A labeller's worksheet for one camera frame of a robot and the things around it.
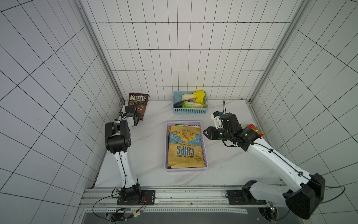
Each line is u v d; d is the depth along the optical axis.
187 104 1.07
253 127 0.97
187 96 1.17
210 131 0.66
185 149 0.83
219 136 0.64
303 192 0.37
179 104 1.13
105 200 0.63
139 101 1.18
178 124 0.95
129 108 0.88
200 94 1.11
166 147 0.83
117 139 0.58
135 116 0.96
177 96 1.18
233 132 0.55
